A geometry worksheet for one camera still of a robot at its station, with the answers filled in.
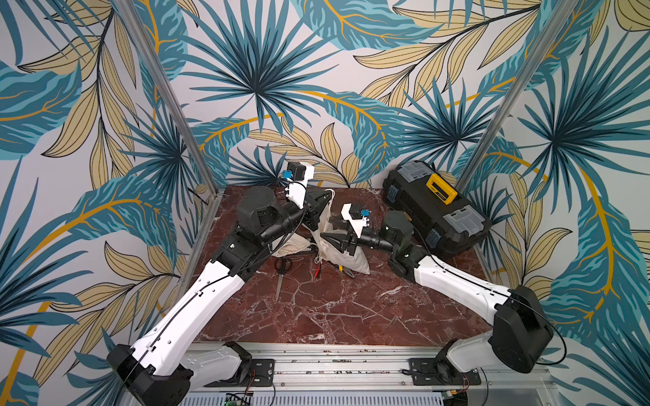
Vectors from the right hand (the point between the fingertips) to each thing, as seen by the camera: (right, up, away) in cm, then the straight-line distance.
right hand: (309, 242), depth 67 cm
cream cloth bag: (-9, -3, +23) cm, 25 cm away
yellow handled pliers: (+12, -13, +26) cm, 31 cm away
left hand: (+6, +12, -7) cm, 15 cm away
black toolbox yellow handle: (+46, +5, +21) cm, 51 cm away
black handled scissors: (-12, -12, +29) cm, 33 cm away
